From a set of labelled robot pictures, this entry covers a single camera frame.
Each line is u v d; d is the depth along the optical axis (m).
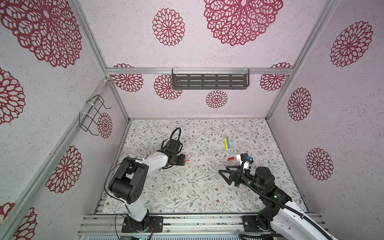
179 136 0.87
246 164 0.66
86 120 0.73
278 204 0.53
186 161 0.97
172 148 0.76
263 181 0.57
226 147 1.03
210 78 0.96
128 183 0.47
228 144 1.06
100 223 0.76
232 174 0.64
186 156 0.99
